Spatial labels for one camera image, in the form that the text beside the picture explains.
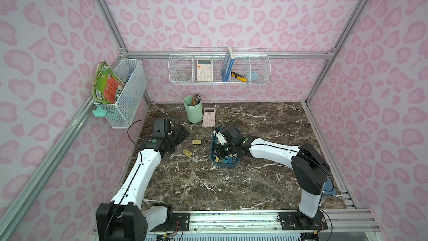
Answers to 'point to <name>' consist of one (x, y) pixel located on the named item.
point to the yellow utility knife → (235, 75)
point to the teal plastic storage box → (228, 160)
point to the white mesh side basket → (132, 72)
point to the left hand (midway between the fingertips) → (182, 132)
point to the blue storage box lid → (329, 186)
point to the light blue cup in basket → (254, 75)
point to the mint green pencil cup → (194, 112)
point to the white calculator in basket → (204, 73)
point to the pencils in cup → (196, 99)
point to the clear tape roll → (184, 77)
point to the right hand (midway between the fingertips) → (214, 150)
